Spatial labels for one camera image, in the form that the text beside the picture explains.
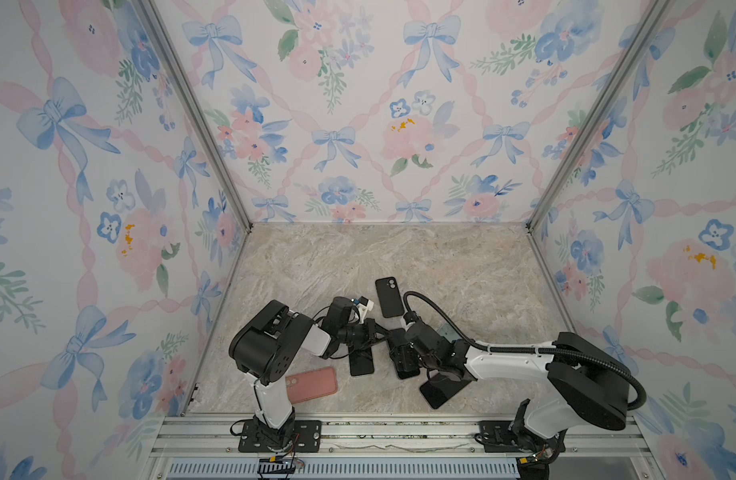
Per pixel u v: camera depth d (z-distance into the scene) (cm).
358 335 82
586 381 44
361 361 90
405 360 76
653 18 69
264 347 50
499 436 73
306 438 74
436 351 66
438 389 101
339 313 75
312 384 84
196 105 86
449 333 92
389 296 100
